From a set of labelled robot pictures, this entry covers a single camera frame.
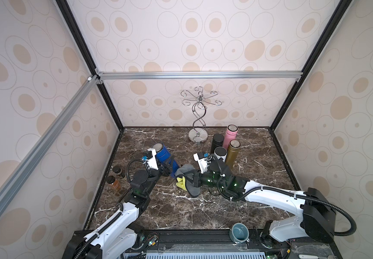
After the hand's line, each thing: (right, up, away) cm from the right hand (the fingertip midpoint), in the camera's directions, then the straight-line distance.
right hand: (188, 172), depth 74 cm
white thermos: (+18, +8, +15) cm, 25 cm away
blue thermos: (-11, +8, -5) cm, 15 cm away
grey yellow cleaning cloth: (-2, -4, -5) cm, 6 cm away
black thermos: (+16, +15, +13) cm, 25 cm away
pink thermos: (+24, +19, +16) cm, 34 cm away
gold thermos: (+24, +9, +12) cm, 28 cm away
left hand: (-7, +8, 0) cm, 11 cm away
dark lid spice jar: (-39, -2, +14) cm, 41 cm away
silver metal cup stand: (+7, +20, +39) cm, 45 cm away
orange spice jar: (-39, -9, +12) cm, 42 cm away
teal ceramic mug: (+24, -29, +2) cm, 38 cm away
